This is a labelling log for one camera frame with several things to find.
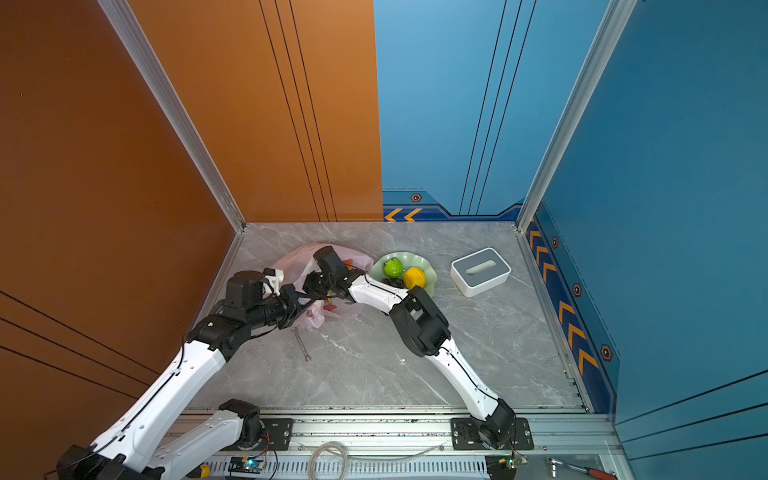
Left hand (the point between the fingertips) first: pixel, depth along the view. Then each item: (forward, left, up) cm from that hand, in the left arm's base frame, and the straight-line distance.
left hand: (318, 294), depth 75 cm
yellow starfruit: (+16, -26, -14) cm, 33 cm away
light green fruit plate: (+24, -24, -16) cm, 38 cm away
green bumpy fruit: (+19, -19, -14) cm, 30 cm away
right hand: (+10, +13, -12) cm, 20 cm away
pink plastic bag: (+12, +9, -3) cm, 16 cm away
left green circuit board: (-34, +16, -23) cm, 44 cm away
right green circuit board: (-33, -46, -22) cm, 61 cm away
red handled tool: (-35, -67, -20) cm, 78 cm away
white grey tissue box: (+21, -49, -18) cm, 57 cm away
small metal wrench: (-8, +6, -22) cm, 24 cm away
